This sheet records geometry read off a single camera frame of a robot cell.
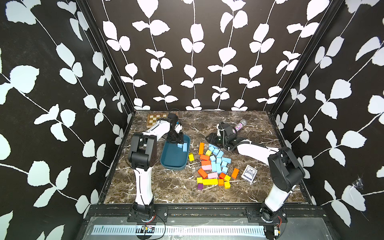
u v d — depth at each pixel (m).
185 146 0.98
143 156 0.55
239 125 1.07
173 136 0.86
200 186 0.83
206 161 0.93
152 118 1.14
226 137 0.72
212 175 0.86
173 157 0.95
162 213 0.73
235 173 0.88
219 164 0.90
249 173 0.87
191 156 0.93
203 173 0.86
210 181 0.84
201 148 0.98
